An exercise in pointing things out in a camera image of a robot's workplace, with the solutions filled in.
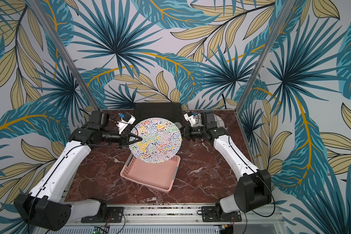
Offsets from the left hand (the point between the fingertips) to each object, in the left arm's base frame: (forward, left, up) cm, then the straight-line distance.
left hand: (138, 139), depth 68 cm
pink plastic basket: (-6, -8, -30) cm, 32 cm away
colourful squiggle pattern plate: (+1, -10, -2) cm, 11 cm away
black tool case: (+41, -14, -23) cm, 49 cm away
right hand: (+6, -16, -3) cm, 18 cm away
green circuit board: (-34, +20, -31) cm, 50 cm away
